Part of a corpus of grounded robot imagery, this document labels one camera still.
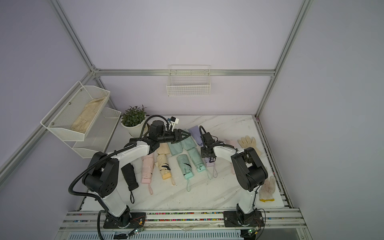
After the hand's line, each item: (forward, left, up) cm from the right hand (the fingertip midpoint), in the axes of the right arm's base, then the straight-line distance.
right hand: (209, 153), depth 98 cm
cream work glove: (+9, -27, 0) cm, 28 cm away
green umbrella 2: (-7, +8, +3) cm, 11 cm away
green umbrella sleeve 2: (+7, +14, +2) cm, 16 cm away
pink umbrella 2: (+9, -18, -1) cm, 20 cm away
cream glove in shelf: (+4, +68, +31) cm, 74 cm away
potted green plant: (+16, +49, +17) cm, 54 cm away
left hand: (0, +13, +20) cm, 23 cm away
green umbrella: (-11, +15, +3) cm, 19 cm away
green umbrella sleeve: (+5, +23, 0) cm, 23 cm away
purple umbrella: (-8, +1, +2) cm, 9 cm away
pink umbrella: (-7, +39, +2) cm, 40 cm away
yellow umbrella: (-11, +28, +4) cm, 30 cm away
